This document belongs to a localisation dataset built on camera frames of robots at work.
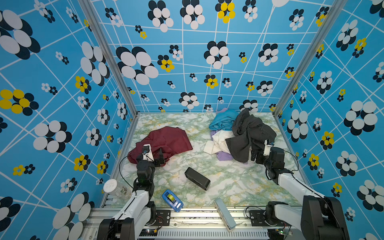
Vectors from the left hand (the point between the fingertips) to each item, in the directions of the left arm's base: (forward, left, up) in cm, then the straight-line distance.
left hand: (153, 149), depth 84 cm
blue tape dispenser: (-25, -13, -9) cm, 29 cm away
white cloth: (+8, -40, -6) cm, 41 cm away
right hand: (+2, -65, -6) cm, 65 cm away
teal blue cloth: (+26, -44, -3) cm, 51 cm away
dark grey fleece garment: (+12, -59, 0) cm, 60 cm away
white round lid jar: (-21, +14, +3) cm, 26 cm away
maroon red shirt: (+12, -7, -8) cm, 16 cm away
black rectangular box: (-15, -26, -4) cm, 30 cm away
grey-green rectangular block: (-34, -40, -8) cm, 53 cm away
